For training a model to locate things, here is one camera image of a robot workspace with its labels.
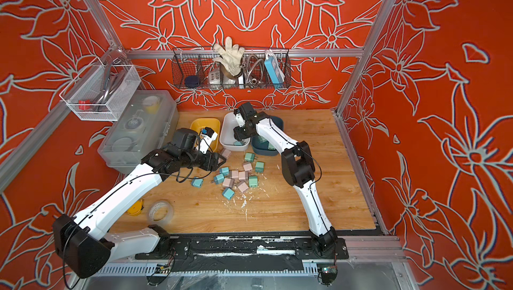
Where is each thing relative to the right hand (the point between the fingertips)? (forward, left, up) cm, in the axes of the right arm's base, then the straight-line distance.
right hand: (235, 133), depth 96 cm
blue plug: (-22, +16, -7) cm, 28 cm away
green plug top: (-8, -7, -9) cm, 14 cm away
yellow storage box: (+11, +14, -5) cm, 19 cm away
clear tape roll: (-36, +29, -10) cm, 47 cm away
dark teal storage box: (-1, -12, -9) cm, 15 cm away
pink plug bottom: (-24, -5, -9) cm, 26 cm away
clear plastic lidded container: (-4, +39, +10) cm, 40 cm away
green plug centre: (-14, -12, -9) cm, 20 cm away
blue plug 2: (0, -1, -7) cm, 7 cm away
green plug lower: (-21, -10, -9) cm, 25 cm away
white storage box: (+13, +6, -6) cm, 15 cm away
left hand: (-19, +3, +10) cm, 22 cm away
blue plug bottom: (-27, +1, -8) cm, 28 cm away
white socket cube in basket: (+19, +10, +20) cm, 29 cm away
